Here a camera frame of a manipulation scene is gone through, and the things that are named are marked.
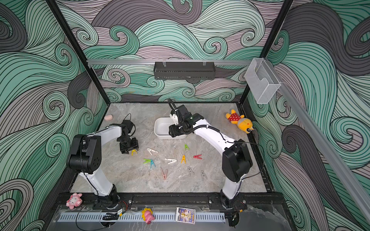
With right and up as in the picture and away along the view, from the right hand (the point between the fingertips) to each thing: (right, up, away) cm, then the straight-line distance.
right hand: (172, 132), depth 84 cm
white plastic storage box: (-9, +2, +21) cm, 23 cm away
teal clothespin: (-12, -19, +2) cm, 23 cm away
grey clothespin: (+11, -23, 0) cm, 25 cm away
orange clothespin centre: (+7, -17, +4) cm, 19 cm away
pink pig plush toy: (-49, -33, -12) cm, 60 cm away
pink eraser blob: (-52, +8, +27) cm, 59 cm away
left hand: (-25, -12, +9) cm, 29 cm away
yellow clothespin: (-26, -13, +6) cm, 29 cm away
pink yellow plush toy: (-10, -37, -17) cm, 42 cm away
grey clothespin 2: (+18, -24, -2) cm, 30 cm away
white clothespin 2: (0, -18, +4) cm, 18 cm away
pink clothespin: (-4, -25, -2) cm, 25 cm away
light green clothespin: (-16, -18, +4) cm, 24 cm away
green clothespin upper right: (+9, -11, +11) cm, 18 cm away
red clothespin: (+16, -16, +6) cm, 24 cm away
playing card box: (+8, -38, -15) cm, 42 cm away
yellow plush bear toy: (+50, +4, +14) cm, 52 cm away
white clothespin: (-15, -12, +9) cm, 21 cm away
